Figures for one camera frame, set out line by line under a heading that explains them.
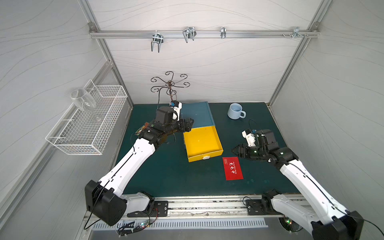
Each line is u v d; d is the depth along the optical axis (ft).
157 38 2.57
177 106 2.17
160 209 2.42
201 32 2.55
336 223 1.24
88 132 2.17
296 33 2.51
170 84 2.91
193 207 2.46
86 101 2.12
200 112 2.84
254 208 2.41
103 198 1.23
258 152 2.06
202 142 2.62
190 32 2.47
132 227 2.28
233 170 2.83
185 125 2.14
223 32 2.57
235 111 3.57
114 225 1.38
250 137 2.30
